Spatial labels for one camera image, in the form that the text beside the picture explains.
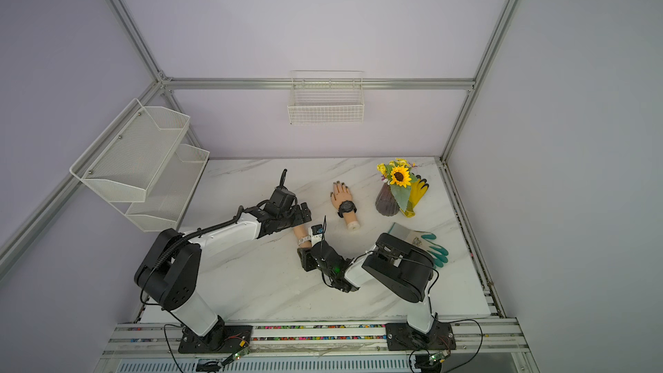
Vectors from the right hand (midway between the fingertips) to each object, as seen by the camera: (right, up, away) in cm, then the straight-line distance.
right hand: (305, 252), depth 92 cm
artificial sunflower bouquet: (+32, +28, -10) cm, 43 cm away
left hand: (-2, +12, +1) cm, 13 cm away
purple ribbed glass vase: (+30, +17, +4) cm, 35 cm away
